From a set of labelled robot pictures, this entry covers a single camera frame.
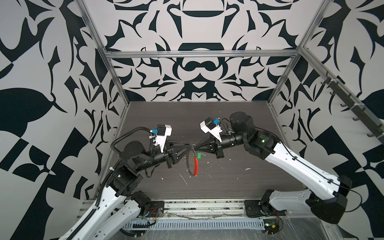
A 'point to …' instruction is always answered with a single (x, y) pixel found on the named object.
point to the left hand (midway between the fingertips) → (190, 143)
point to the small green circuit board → (271, 226)
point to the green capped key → (199, 156)
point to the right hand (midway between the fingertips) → (197, 148)
